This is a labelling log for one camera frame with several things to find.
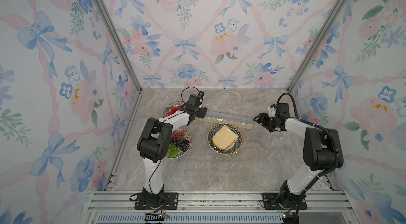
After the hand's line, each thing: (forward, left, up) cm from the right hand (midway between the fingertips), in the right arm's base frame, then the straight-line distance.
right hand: (260, 120), depth 98 cm
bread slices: (-13, +23, 0) cm, 26 cm away
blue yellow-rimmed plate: (-16, +16, -2) cm, 23 cm away
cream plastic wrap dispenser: (0, +26, +2) cm, 26 cm away
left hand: (+8, +38, +5) cm, 39 cm away
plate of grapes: (-16, +47, +1) cm, 50 cm away
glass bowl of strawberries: (+10, +56, -1) cm, 57 cm away
